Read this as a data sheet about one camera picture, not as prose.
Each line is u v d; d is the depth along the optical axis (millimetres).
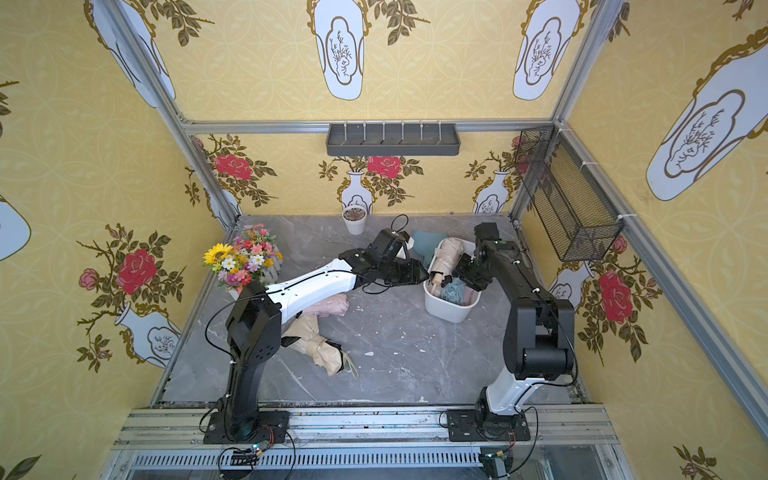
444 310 820
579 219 731
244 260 873
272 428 727
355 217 1117
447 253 920
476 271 759
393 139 924
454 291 881
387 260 692
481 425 671
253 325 504
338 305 905
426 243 944
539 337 463
